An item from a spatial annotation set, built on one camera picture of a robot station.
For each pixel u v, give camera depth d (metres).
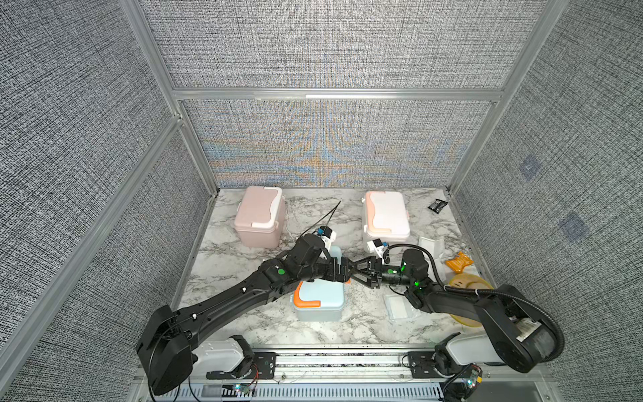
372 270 0.70
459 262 0.94
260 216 0.92
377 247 0.78
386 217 0.92
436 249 0.99
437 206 1.11
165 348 0.39
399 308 0.84
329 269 0.66
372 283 0.73
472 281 0.87
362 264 0.73
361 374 0.73
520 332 0.43
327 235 0.68
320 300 0.72
